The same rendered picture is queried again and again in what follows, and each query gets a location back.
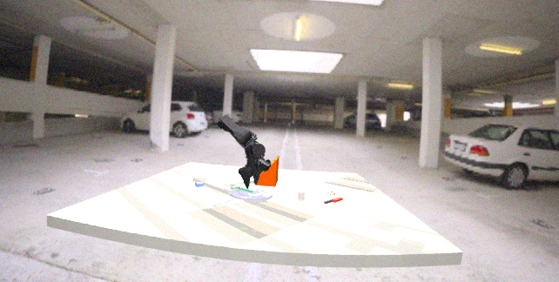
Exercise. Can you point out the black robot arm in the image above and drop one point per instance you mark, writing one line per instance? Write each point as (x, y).
(242, 136)

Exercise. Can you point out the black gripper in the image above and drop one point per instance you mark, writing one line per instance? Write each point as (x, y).
(247, 171)

